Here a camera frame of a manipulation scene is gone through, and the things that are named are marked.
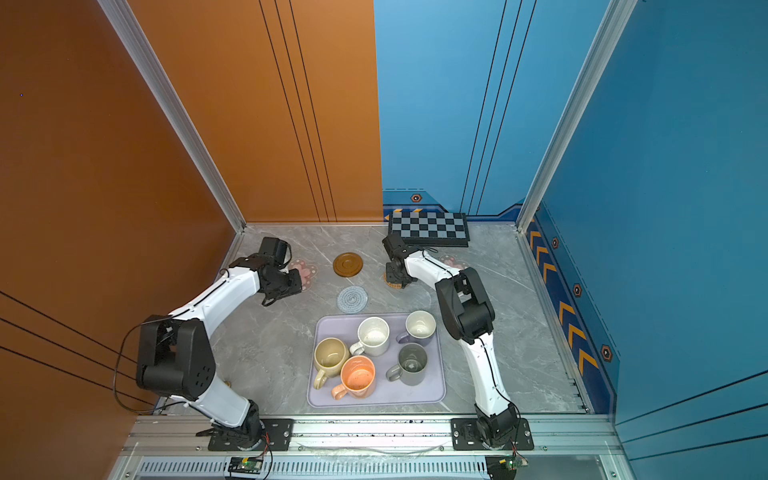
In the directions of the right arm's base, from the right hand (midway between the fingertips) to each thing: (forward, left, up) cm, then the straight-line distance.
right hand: (396, 277), depth 104 cm
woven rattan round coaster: (-4, 0, 0) cm, 4 cm away
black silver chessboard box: (+21, -13, +3) cm, 25 cm away
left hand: (-9, +30, +10) cm, 33 cm away
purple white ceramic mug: (-20, -7, +2) cm, 22 cm away
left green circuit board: (-54, +37, -3) cm, 65 cm away
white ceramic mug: (-23, +7, +1) cm, 24 cm away
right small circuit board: (-53, -28, -1) cm, 60 cm away
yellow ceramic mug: (-29, +19, +2) cm, 34 cm away
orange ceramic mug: (-34, +11, +1) cm, 36 cm away
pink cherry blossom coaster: (+1, +31, +2) cm, 31 cm away
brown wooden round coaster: (+6, +18, 0) cm, 19 cm away
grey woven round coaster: (-9, +15, 0) cm, 17 cm away
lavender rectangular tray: (-37, -10, -2) cm, 39 cm away
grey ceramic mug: (-31, -4, +1) cm, 32 cm away
